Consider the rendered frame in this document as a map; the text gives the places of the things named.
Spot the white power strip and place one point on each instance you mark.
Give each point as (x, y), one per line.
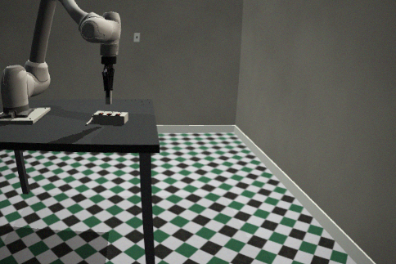
(109, 117)

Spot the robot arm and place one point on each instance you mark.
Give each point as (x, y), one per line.
(17, 86)

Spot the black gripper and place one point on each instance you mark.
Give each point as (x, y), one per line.
(108, 77)

